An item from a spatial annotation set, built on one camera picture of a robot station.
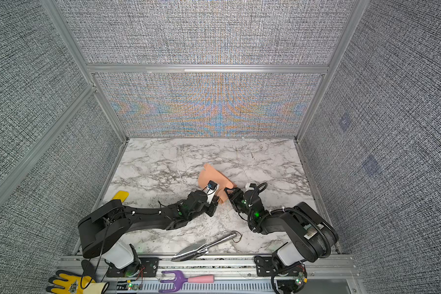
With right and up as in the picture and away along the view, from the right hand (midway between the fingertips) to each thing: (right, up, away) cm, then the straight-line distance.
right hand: (224, 188), depth 87 cm
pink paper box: (-7, +7, +3) cm, 10 cm away
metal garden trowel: (-12, -24, -9) cm, 28 cm away
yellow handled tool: (-53, -5, +7) cm, 53 cm away
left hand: (-1, -4, -3) cm, 5 cm away
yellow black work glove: (-57, -32, -19) cm, 68 cm away
